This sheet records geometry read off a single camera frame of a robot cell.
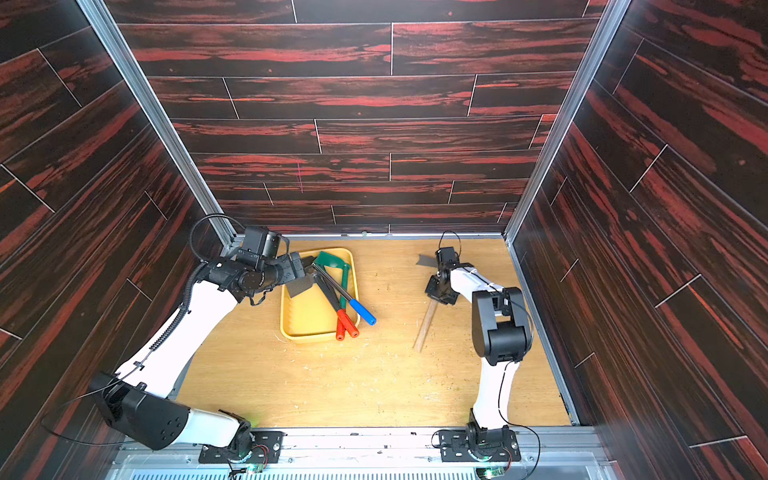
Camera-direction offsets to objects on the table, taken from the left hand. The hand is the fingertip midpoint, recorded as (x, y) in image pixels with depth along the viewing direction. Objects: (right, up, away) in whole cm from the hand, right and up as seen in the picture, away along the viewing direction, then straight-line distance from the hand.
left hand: (293, 269), depth 79 cm
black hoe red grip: (+13, -13, +7) cm, 20 cm away
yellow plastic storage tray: (0, -15, +19) cm, 24 cm away
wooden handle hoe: (+41, +3, +36) cm, 55 cm away
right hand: (+45, -9, +23) cm, 51 cm away
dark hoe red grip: (-6, -6, +25) cm, 27 cm away
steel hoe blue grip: (+15, -11, +12) cm, 23 cm away
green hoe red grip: (+2, +3, +35) cm, 35 cm away
